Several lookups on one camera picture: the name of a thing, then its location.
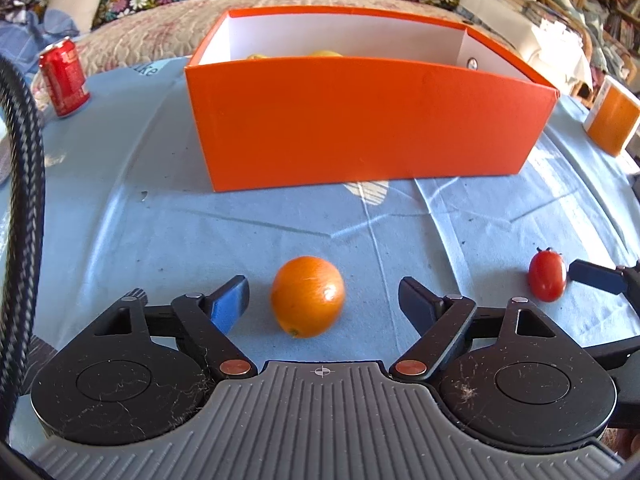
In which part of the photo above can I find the orange canister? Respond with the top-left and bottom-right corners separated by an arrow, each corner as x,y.
582,76 -> 640,157

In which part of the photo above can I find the blue star print tablecloth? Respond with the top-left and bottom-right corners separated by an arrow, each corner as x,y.
7,55 -> 640,456

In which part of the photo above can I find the orange cardboard box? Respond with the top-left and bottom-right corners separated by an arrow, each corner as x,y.
184,6 -> 560,193

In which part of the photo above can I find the small orange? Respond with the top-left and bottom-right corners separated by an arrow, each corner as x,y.
270,256 -> 347,339

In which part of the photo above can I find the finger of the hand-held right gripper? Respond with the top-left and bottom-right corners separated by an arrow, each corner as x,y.
580,331 -> 640,367
569,259 -> 640,318

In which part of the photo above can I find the blue crumpled sheet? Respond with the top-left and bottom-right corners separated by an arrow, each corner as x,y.
0,7 -> 76,96

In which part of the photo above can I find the black braided cable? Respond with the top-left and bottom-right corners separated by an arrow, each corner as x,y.
0,55 -> 47,441

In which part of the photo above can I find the white covered side table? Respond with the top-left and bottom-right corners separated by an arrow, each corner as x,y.
457,0 -> 593,96

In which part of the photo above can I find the pile of clothes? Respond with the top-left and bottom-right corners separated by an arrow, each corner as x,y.
545,0 -> 640,81

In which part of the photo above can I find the wicker chair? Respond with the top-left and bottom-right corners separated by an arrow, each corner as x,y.
542,0 -> 606,68

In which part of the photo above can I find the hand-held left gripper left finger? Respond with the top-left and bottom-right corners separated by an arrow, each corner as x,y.
75,275 -> 258,378

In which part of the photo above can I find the red soda can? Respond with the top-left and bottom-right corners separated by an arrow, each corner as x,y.
38,37 -> 92,118

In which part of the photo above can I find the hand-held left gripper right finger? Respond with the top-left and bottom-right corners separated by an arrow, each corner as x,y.
389,276 -> 581,381

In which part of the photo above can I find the cherry tomato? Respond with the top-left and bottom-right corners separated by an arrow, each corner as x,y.
528,247 -> 568,303

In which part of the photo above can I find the sofa with quilted cover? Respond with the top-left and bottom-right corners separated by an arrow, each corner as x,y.
75,0 -> 501,78

